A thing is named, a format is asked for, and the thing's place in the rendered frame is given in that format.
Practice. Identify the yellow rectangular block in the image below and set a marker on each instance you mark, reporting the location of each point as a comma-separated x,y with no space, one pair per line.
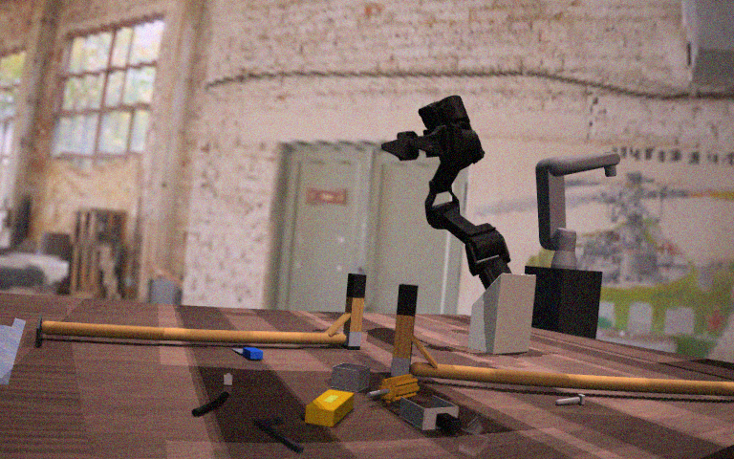
329,408

